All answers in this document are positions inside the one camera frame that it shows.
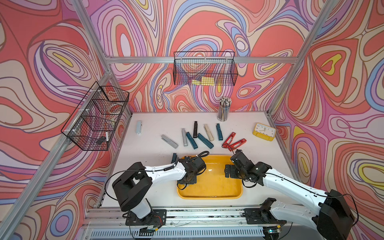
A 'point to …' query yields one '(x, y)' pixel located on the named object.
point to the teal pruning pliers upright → (220, 134)
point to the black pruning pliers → (195, 129)
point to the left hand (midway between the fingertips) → (192, 181)
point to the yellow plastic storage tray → (212, 184)
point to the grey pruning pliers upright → (184, 135)
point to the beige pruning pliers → (209, 134)
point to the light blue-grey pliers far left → (138, 127)
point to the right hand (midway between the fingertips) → (233, 175)
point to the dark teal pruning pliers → (174, 158)
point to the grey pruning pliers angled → (169, 141)
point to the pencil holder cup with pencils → (224, 108)
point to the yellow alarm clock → (264, 132)
